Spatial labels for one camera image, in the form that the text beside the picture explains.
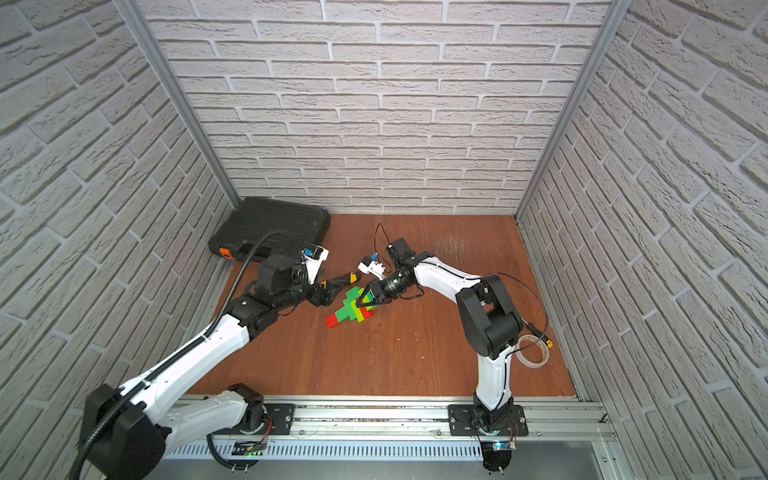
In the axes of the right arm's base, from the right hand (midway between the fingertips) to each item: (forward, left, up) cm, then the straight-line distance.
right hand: (367, 303), depth 84 cm
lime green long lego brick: (-1, 0, +5) cm, 5 cm away
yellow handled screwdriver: (-11, -52, -9) cm, 54 cm away
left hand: (+4, +7, +10) cm, 13 cm away
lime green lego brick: (-4, +2, +1) cm, 5 cm away
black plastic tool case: (+40, +44, -3) cm, 59 cm away
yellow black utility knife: (-3, +8, +16) cm, 18 cm away
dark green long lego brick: (-2, +6, +1) cm, 6 cm away
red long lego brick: (-4, 0, +2) cm, 5 cm away
